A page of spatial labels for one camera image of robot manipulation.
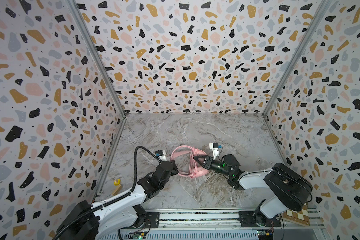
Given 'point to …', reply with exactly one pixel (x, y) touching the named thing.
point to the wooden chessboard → (301, 217)
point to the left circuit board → (139, 235)
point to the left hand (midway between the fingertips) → (177, 159)
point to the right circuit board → (265, 234)
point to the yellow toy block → (117, 182)
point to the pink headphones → (201, 171)
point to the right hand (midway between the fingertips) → (193, 157)
